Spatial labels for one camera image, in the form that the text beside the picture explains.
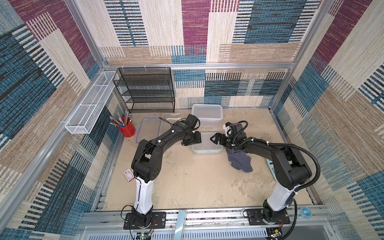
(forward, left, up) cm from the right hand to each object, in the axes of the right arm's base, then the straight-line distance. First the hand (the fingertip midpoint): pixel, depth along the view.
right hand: (217, 142), depth 95 cm
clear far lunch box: (+21, +5, +5) cm, 22 cm away
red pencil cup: (+11, +59, +2) cm, 60 cm away
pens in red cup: (+12, +63, +6) cm, 64 cm away
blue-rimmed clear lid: (+16, +47, -5) cm, 50 cm away
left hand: (0, +11, +1) cm, 11 cm away
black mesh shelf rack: (+36, +48, +14) cm, 62 cm away
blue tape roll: (-38, -41, -7) cm, 56 cm away
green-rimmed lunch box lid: (-3, +6, -1) cm, 7 cm away
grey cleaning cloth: (-13, -11, 0) cm, 17 cm away
